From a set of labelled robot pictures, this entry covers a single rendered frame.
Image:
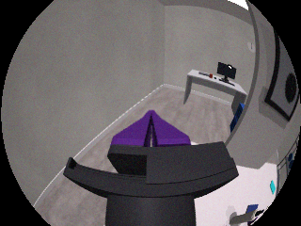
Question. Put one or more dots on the black rectangular frame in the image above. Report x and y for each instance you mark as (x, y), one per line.
(273, 83)

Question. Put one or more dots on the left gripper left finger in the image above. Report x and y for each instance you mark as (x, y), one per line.
(136, 133)

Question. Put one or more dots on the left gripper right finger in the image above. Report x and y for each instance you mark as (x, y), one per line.
(164, 134)

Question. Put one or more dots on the teal flat rectangular block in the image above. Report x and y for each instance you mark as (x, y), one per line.
(272, 186)

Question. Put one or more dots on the grey mirror glass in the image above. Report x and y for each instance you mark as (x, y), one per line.
(285, 67)

